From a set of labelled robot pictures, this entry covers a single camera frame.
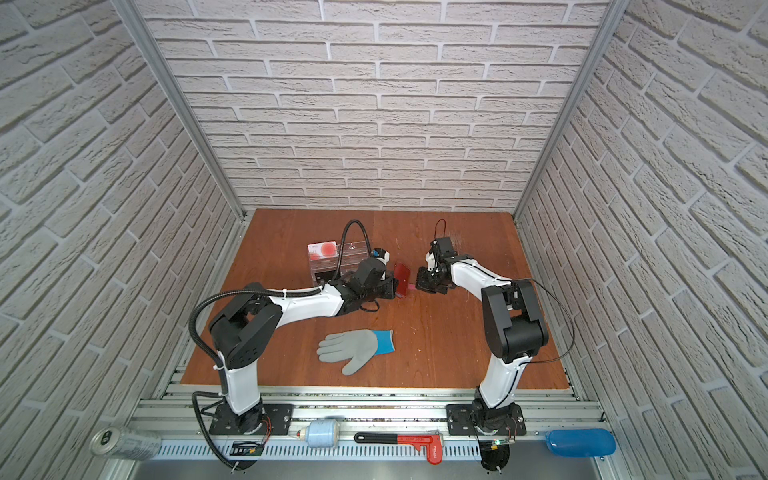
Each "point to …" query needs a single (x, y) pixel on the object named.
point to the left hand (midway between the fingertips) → (400, 277)
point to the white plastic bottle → (320, 433)
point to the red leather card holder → (402, 273)
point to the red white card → (322, 250)
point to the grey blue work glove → (356, 346)
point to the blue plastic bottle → (581, 442)
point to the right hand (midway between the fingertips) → (419, 283)
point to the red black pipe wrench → (432, 442)
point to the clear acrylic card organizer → (324, 258)
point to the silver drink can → (125, 444)
